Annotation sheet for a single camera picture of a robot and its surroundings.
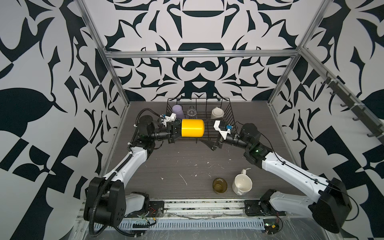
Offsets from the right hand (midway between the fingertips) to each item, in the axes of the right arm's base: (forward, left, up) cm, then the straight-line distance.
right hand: (205, 128), depth 66 cm
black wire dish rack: (+34, +1, -32) cm, 47 cm away
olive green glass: (-15, -8, -31) cm, 36 cm away
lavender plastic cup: (+26, +15, -18) cm, 35 cm away
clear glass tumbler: (+28, +7, -21) cm, 35 cm away
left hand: (+1, +7, -2) cm, 8 cm away
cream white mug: (-14, -20, -32) cm, 40 cm away
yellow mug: (-1, +6, +2) cm, 6 cm away
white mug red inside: (+29, -10, -23) cm, 39 cm away
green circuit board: (-33, -30, -34) cm, 56 cm away
